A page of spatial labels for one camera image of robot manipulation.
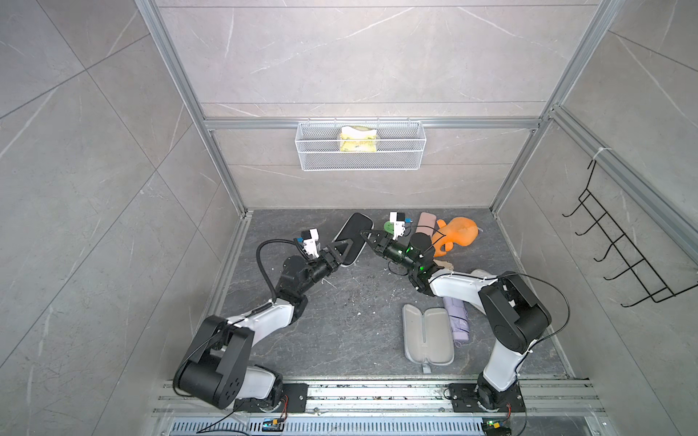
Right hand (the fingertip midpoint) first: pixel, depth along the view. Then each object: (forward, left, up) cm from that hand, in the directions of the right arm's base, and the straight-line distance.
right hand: (362, 234), depth 81 cm
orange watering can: (+15, -39, -18) cm, 45 cm away
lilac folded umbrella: (-18, -30, -20) cm, 41 cm away
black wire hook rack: (-23, -65, +7) cm, 70 cm away
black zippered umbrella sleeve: (+1, +3, +1) cm, 4 cm away
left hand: (-4, +3, +1) cm, 5 cm away
